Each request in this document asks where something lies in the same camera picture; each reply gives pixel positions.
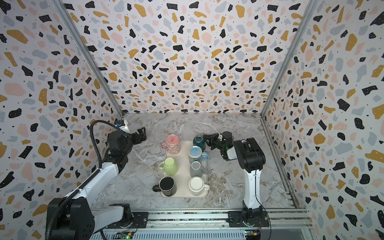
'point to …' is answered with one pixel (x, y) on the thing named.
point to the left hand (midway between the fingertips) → (137, 127)
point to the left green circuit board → (124, 235)
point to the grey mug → (196, 169)
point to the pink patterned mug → (172, 143)
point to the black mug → (167, 185)
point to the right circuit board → (252, 234)
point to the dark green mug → (199, 141)
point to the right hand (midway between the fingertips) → (201, 132)
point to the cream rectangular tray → (182, 176)
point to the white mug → (197, 186)
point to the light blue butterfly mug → (195, 153)
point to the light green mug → (169, 166)
